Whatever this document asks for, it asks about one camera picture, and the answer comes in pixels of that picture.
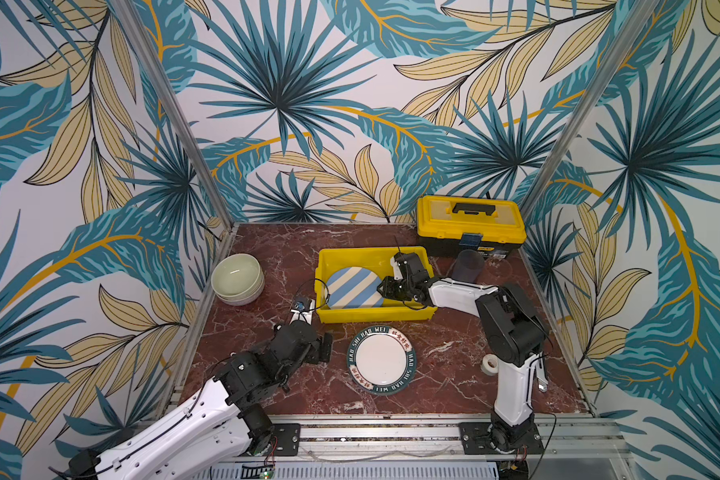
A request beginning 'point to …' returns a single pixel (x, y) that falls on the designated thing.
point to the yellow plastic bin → (392, 309)
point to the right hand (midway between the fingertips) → (378, 289)
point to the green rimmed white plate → (381, 360)
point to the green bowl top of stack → (235, 275)
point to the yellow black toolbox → (446, 224)
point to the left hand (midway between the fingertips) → (314, 332)
